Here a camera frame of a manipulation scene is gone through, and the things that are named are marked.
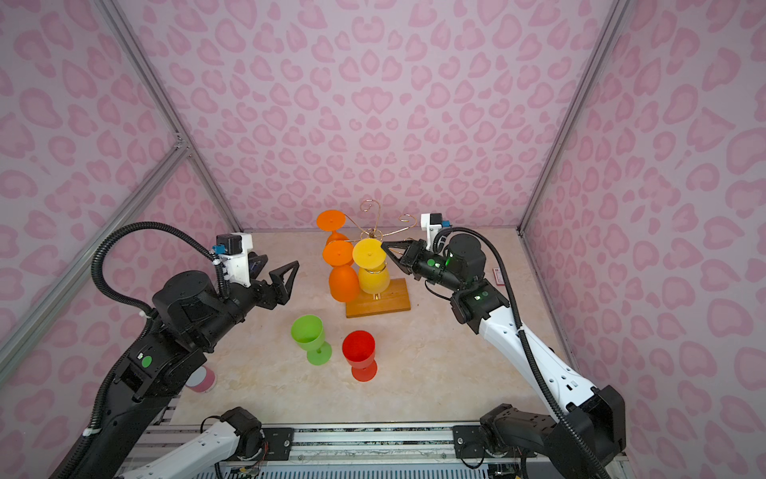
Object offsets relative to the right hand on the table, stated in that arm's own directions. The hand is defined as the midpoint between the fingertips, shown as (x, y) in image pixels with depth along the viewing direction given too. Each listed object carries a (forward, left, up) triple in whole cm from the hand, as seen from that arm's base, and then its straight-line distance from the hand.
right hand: (382, 251), depth 65 cm
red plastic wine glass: (-13, +6, -22) cm, 27 cm away
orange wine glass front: (+2, +11, -13) cm, 17 cm away
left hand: (-5, +20, +3) cm, 20 cm away
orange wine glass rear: (+13, +14, -4) cm, 19 cm away
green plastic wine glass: (-6, +22, -28) cm, 37 cm away
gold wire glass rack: (+11, +3, -6) cm, 13 cm away
